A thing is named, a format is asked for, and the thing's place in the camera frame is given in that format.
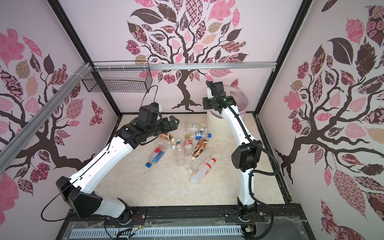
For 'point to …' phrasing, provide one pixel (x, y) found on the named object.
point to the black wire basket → (120, 76)
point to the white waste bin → (217, 128)
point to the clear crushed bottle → (165, 143)
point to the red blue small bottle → (157, 154)
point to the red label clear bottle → (188, 146)
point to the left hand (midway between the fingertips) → (172, 125)
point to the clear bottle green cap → (180, 154)
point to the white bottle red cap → (200, 173)
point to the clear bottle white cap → (208, 155)
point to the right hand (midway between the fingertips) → (208, 99)
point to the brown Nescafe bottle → (200, 146)
